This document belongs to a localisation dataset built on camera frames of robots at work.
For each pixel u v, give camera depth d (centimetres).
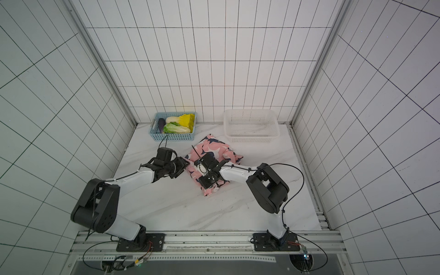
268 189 49
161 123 115
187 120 110
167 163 74
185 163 90
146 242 71
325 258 71
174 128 107
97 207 45
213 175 68
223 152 100
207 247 72
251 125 118
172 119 117
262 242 73
